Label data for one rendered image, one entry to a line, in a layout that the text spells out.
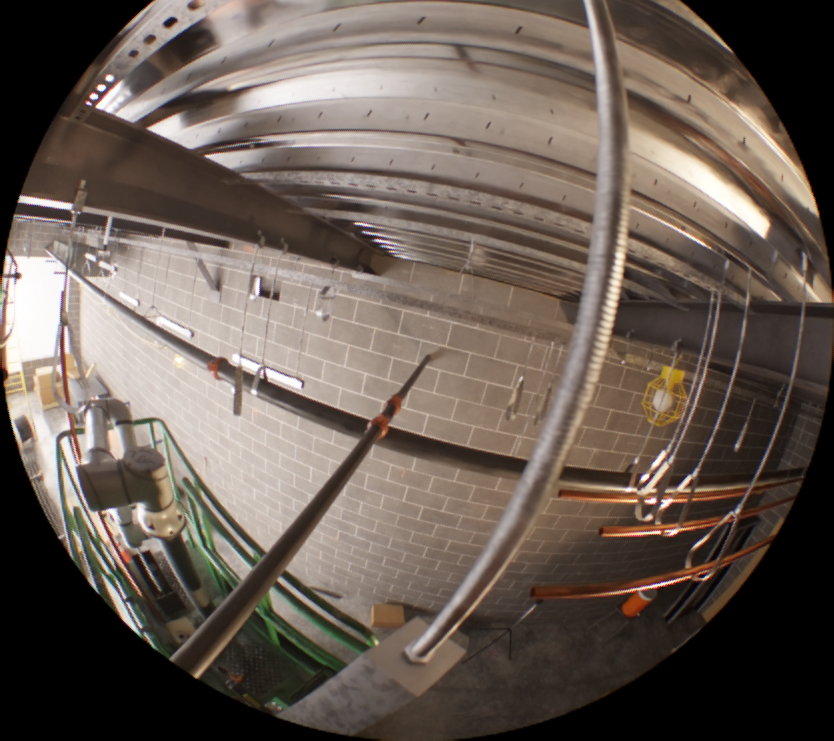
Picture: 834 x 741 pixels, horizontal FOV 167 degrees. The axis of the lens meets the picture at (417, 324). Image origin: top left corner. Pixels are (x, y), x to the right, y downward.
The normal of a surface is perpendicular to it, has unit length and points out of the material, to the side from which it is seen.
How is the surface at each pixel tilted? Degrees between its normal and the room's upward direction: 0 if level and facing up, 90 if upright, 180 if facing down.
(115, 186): 90
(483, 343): 90
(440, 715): 0
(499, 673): 0
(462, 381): 90
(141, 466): 9
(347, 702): 57
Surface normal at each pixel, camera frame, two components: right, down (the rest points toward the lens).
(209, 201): 0.96, 0.24
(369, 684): -0.43, -0.58
